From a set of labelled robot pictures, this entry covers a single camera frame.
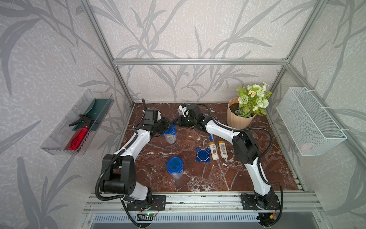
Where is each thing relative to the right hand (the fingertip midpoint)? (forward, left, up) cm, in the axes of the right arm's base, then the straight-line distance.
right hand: (171, 121), depth 89 cm
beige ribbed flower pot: (+3, -41, -4) cm, 41 cm away
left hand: (-1, -1, +1) cm, 2 cm away
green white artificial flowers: (+9, -51, +11) cm, 53 cm away
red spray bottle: (-22, +35, +20) cm, 46 cm away
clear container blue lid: (-7, +1, -5) cm, 9 cm away
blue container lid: (-15, -20, -16) cm, 30 cm away
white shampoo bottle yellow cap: (-14, -27, -14) cm, 33 cm away
